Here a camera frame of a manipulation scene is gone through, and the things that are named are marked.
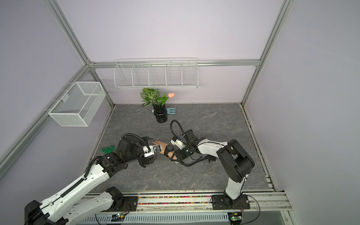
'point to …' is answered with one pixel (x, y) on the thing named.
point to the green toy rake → (108, 150)
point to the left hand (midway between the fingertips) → (152, 145)
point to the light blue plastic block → (171, 110)
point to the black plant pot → (161, 113)
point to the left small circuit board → (117, 217)
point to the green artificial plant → (151, 95)
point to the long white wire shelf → (179, 72)
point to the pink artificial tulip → (171, 95)
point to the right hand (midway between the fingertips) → (174, 157)
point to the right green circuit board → (236, 218)
